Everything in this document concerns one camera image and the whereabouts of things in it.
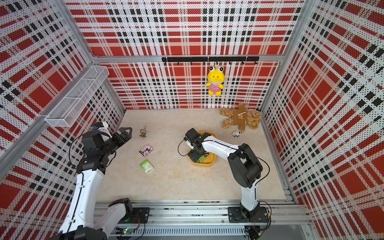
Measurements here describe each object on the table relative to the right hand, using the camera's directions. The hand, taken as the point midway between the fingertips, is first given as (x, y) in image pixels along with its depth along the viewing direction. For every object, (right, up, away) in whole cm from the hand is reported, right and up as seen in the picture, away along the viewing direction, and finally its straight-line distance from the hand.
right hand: (200, 152), depth 91 cm
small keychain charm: (-42, +12, +16) cm, 46 cm away
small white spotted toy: (+26, +11, +13) cm, 31 cm away
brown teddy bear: (+30, +22, +16) cm, 40 cm away
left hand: (-37, +13, -15) cm, 42 cm away
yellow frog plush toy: (+9, +46, 0) cm, 47 cm away
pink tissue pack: (-36, +1, +4) cm, 36 cm away
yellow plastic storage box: (+3, +14, -22) cm, 26 cm away
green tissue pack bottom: (+1, -2, -9) cm, 10 cm away
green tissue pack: (-33, -8, -3) cm, 34 cm away
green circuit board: (-34, -33, -22) cm, 52 cm away
